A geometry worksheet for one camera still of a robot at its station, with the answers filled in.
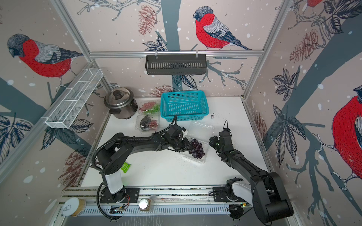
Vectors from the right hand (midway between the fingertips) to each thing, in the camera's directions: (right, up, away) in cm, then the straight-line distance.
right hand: (210, 136), depth 90 cm
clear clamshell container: (-5, +2, +7) cm, 9 cm away
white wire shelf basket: (-80, +16, -18) cm, 83 cm away
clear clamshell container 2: (-50, +12, +11) cm, 53 cm away
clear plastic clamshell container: (-52, +23, +21) cm, 61 cm away
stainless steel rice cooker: (-64, +23, +10) cm, 69 cm away
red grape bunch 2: (-47, +20, +20) cm, 55 cm away
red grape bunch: (-39, +7, +8) cm, 41 cm away
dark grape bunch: (-45, +8, +8) cm, 47 cm away
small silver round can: (-35, -25, -28) cm, 51 cm away
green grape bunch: (-40, +17, +19) cm, 48 cm away
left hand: (-10, -5, -7) cm, 13 cm away
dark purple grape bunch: (-9, -8, -6) cm, 13 cm away
